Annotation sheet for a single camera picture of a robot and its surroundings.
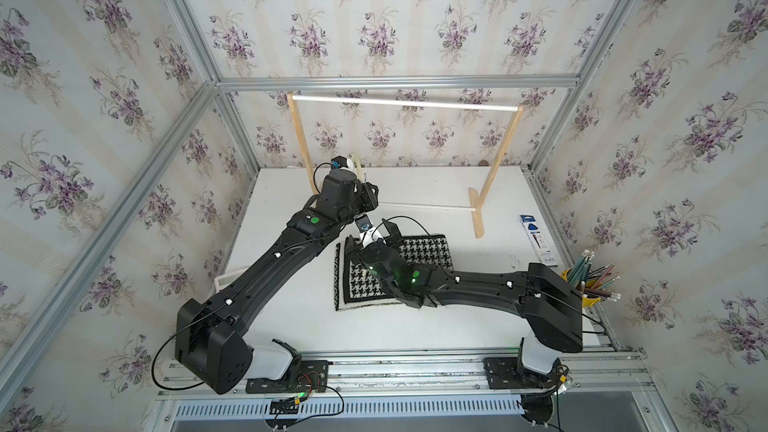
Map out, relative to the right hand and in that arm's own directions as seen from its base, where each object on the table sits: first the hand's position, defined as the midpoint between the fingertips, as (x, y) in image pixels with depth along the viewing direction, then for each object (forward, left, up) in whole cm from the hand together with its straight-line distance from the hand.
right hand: (369, 230), depth 78 cm
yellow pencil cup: (-9, -61, -11) cm, 62 cm away
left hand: (+7, -3, +8) cm, 11 cm away
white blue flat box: (+10, -55, -19) cm, 59 cm away
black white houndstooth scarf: (-9, +4, -18) cm, 20 cm away
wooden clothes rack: (+21, -37, -18) cm, 46 cm away
